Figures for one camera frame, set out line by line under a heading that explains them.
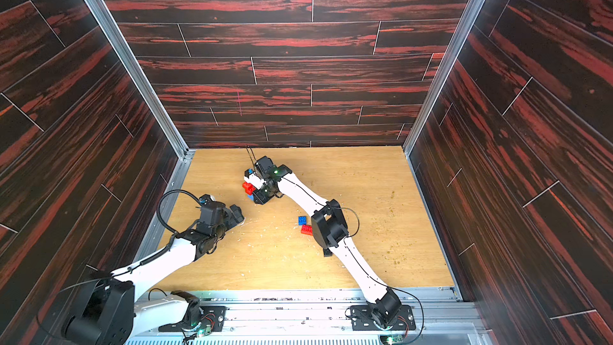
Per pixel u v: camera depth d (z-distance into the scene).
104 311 0.41
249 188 0.96
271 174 0.78
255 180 0.89
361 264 0.66
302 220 0.94
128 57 0.84
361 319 0.73
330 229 0.66
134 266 0.48
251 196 0.97
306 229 0.93
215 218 0.69
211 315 0.73
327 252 0.86
